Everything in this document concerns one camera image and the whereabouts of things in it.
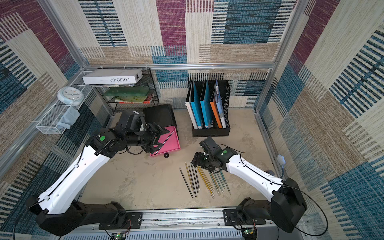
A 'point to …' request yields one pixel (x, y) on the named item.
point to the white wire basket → (48, 124)
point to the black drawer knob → (166, 155)
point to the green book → (127, 91)
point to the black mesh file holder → (214, 131)
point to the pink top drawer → (170, 141)
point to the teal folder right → (205, 105)
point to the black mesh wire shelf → (147, 80)
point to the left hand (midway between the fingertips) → (168, 134)
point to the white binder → (189, 105)
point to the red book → (146, 100)
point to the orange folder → (214, 105)
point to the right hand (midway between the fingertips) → (195, 162)
